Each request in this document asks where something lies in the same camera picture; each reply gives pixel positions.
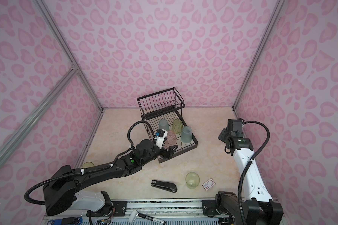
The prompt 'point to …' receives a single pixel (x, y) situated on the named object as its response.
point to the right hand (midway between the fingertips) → (225, 134)
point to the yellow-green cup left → (87, 164)
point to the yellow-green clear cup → (177, 126)
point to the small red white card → (209, 184)
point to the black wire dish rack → (160, 111)
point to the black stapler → (169, 186)
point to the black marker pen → (134, 215)
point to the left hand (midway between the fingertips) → (173, 142)
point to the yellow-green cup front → (192, 180)
